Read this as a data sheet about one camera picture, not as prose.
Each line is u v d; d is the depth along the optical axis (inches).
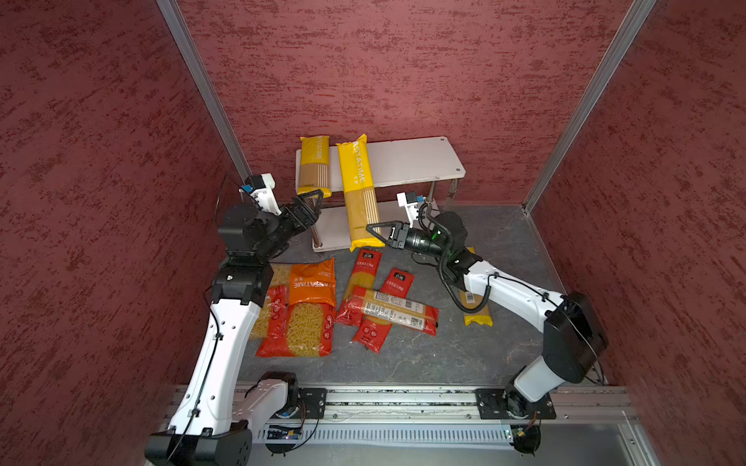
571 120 36.8
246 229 17.9
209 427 14.3
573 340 17.4
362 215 26.8
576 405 30.3
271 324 32.0
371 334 32.9
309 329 32.8
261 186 21.8
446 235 21.9
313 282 36.2
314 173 30.6
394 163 33.9
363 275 38.3
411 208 26.7
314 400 29.3
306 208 22.0
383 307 34.0
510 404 25.6
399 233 24.9
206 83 33.0
